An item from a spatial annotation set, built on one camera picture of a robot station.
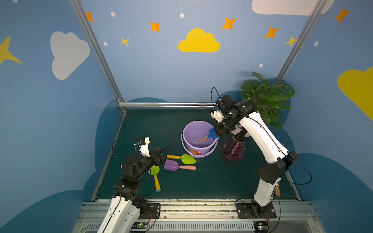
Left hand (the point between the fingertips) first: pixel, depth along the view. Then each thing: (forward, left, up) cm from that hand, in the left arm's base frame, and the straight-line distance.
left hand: (164, 145), depth 73 cm
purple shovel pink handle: (-1, -2, -23) cm, 23 cm away
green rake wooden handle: (-15, -63, -20) cm, 67 cm away
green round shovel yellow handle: (-4, +8, -24) cm, 25 cm away
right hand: (+9, -28, +2) cm, 30 cm away
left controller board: (-32, +11, -25) cm, 42 cm away
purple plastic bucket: (+17, -16, -10) cm, 25 cm away
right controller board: (-31, -50, -25) cm, 64 cm away
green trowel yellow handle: (+4, -11, -22) cm, 25 cm away
